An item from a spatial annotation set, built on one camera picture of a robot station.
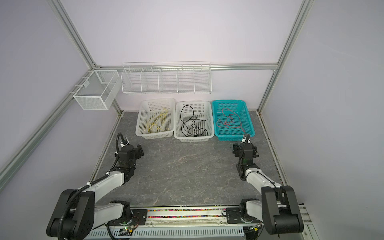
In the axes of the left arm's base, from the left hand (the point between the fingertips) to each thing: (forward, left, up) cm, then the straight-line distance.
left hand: (131, 148), depth 89 cm
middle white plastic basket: (+36, -47, -4) cm, 59 cm away
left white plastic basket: (+41, -4, -6) cm, 41 cm away
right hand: (-3, -69, +1) cm, 69 cm away
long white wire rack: (+41, -22, +21) cm, 51 cm away
